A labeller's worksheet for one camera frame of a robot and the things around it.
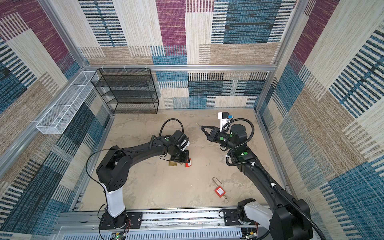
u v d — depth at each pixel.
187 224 0.73
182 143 0.78
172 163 0.92
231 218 0.73
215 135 0.65
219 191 0.81
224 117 0.67
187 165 0.89
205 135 0.70
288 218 0.39
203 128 0.72
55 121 0.70
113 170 0.50
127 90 1.09
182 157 0.79
